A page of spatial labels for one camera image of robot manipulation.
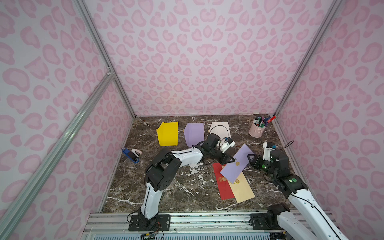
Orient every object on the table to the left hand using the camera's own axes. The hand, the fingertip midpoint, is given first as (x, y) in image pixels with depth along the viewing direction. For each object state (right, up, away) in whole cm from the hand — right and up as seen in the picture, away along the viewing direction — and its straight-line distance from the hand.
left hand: (234, 159), depth 84 cm
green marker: (+21, +23, +16) cm, 35 cm away
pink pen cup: (+18, +15, +16) cm, 29 cm away
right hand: (+7, +3, -6) cm, 9 cm away
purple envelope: (-23, +14, +26) cm, 38 cm away
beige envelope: (+4, -17, -1) cm, 17 cm away
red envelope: (-5, -17, -1) cm, 18 cm away
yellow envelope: (-42, +13, +25) cm, 51 cm away
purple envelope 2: (-1, -7, -1) cm, 7 cm away
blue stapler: (-62, 0, +12) cm, 63 cm away
